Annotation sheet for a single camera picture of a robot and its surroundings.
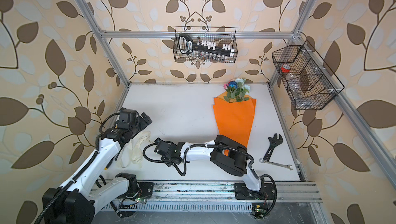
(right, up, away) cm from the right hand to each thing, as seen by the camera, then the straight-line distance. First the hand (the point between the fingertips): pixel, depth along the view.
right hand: (169, 156), depth 86 cm
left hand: (-12, +21, -4) cm, 24 cm away
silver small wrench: (+65, -4, -5) cm, 65 cm away
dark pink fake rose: (+36, +42, +28) cm, 62 cm away
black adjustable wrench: (+61, +7, +3) cm, 61 cm away
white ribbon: (-21, +2, 0) cm, 21 cm away
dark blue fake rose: (+41, +43, +26) cm, 65 cm away
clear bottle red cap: (+67, +49, +2) cm, 83 cm away
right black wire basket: (+74, +44, -5) cm, 86 cm away
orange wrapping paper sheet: (+40, +19, +14) cm, 46 cm away
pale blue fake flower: (+48, +40, +26) cm, 67 cm away
